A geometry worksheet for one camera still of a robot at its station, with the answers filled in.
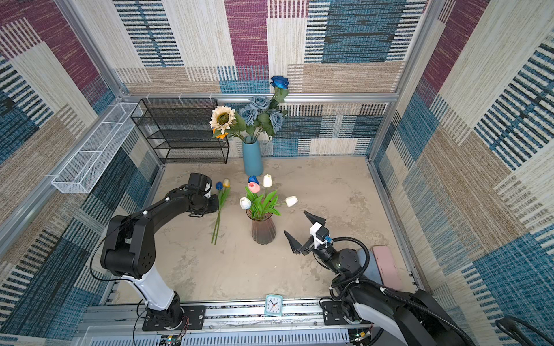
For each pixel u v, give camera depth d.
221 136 0.78
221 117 0.78
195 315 0.75
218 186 1.05
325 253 0.66
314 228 0.62
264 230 0.91
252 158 1.04
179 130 1.09
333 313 0.73
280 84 0.87
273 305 0.74
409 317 0.43
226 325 0.73
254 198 0.76
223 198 1.04
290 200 0.75
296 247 0.65
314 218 0.75
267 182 0.73
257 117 0.87
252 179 0.76
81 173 0.71
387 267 0.81
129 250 0.48
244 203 0.69
